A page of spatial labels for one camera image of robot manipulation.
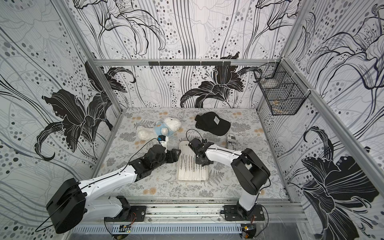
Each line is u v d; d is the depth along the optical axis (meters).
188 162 0.90
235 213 0.72
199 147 0.71
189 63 0.90
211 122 1.05
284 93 0.84
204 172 0.85
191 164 0.88
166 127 0.98
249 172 0.46
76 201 0.40
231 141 0.96
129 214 0.67
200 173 0.85
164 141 0.73
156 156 0.62
